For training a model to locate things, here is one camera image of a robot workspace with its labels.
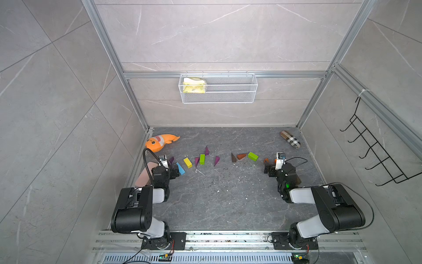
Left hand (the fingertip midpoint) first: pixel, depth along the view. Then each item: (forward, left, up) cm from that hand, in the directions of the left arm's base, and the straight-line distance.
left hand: (167, 162), depth 94 cm
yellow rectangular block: (+2, -11, -4) cm, 12 cm away
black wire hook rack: (-25, -94, +26) cm, 100 cm away
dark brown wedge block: (+5, -40, -5) cm, 40 cm away
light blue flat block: (-3, -8, -5) cm, 10 cm away
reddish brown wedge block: (+8, -45, -6) cm, 46 cm away
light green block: (+6, -52, -5) cm, 52 cm away
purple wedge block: (+4, -16, -5) cm, 18 cm away
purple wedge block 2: (+5, -1, -5) cm, 7 cm away
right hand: (-1, -63, +1) cm, 63 cm away
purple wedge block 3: (+12, -23, -6) cm, 26 cm away
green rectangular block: (+5, -20, -5) cm, 21 cm away
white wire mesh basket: (+39, -29, +23) cm, 54 cm away
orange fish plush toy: (+14, +9, +2) cm, 16 cm away
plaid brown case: (+18, -81, -4) cm, 83 cm away
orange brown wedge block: (+3, -60, -5) cm, 60 cm away
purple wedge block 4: (+4, -29, -5) cm, 30 cm away
